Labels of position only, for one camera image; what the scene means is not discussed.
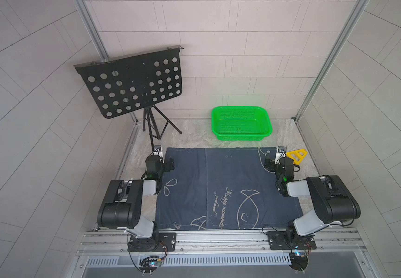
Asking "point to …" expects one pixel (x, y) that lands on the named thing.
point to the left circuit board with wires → (150, 263)
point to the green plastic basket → (241, 123)
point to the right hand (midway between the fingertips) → (275, 153)
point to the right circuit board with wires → (299, 260)
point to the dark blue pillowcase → (221, 189)
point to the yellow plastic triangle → (297, 156)
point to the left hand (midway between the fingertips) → (165, 154)
